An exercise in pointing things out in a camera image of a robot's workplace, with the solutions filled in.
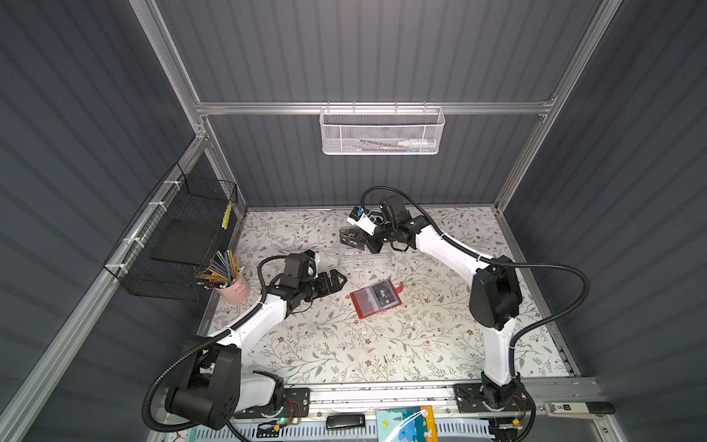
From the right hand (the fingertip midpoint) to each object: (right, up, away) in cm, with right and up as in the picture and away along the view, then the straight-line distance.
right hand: (362, 235), depth 89 cm
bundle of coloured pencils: (-45, -11, 0) cm, 47 cm away
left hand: (-7, -16, -4) cm, 18 cm away
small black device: (-5, -47, -21) cm, 51 cm away
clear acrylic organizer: (0, 0, -8) cm, 8 cm away
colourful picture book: (+14, -50, -20) cm, 55 cm away
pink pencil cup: (-40, -19, -2) cm, 45 cm away
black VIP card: (+7, -20, +4) cm, 22 cm away
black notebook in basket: (-46, -1, -18) cm, 49 cm away
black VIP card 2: (-3, -1, +2) cm, 4 cm away
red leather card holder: (+5, -21, +3) cm, 22 cm away
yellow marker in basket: (-41, +6, -6) cm, 42 cm away
